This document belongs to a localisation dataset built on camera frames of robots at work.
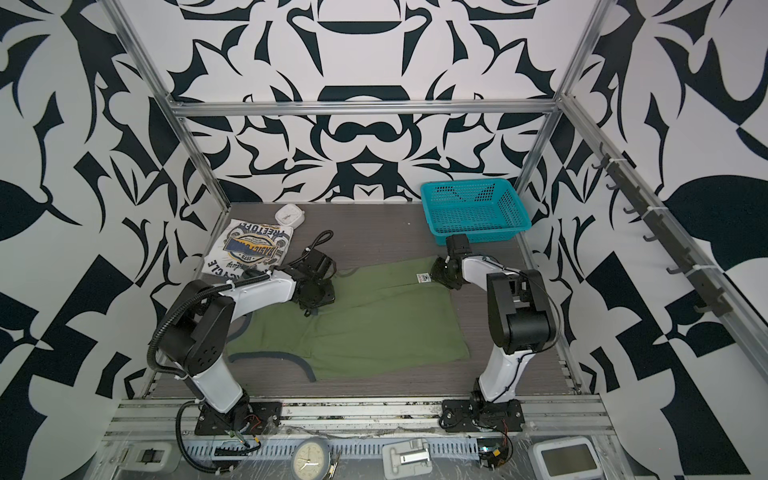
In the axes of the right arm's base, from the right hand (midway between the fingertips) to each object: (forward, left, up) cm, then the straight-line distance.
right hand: (440, 272), depth 99 cm
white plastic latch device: (-49, +13, +1) cm, 51 cm away
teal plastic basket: (+30, -21, -2) cm, 36 cm away
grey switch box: (-48, +70, +5) cm, 85 cm away
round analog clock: (-49, +35, +3) cm, 60 cm away
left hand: (-8, +34, +1) cm, 35 cm away
